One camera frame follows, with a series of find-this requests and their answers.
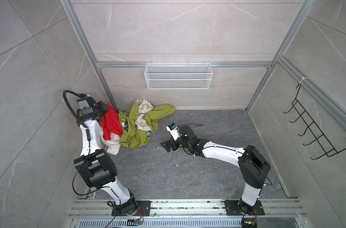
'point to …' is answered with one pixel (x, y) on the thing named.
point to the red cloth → (110, 123)
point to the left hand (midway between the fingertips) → (104, 101)
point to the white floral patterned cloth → (144, 106)
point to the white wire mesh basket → (178, 76)
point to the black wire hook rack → (321, 141)
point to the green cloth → (131, 136)
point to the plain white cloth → (113, 144)
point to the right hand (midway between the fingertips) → (166, 138)
